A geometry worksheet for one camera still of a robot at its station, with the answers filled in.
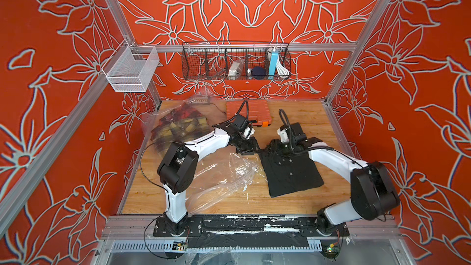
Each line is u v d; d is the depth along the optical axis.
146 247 0.64
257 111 1.07
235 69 0.92
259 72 0.97
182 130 0.97
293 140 0.70
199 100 1.18
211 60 1.00
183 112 1.07
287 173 0.85
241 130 0.76
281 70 0.91
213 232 0.73
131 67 0.93
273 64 0.87
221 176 0.86
